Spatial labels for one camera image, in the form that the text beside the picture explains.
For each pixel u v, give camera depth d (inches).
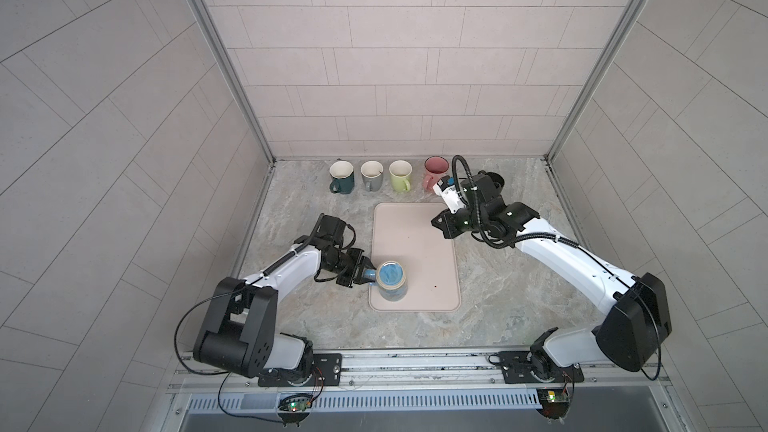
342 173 39.7
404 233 39.9
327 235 27.3
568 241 19.1
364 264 29.6
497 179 39.1
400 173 40.2
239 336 16.2
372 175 39.2
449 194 27.8
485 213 23.2
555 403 26.7
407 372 28.3
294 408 25.3
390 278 29.6
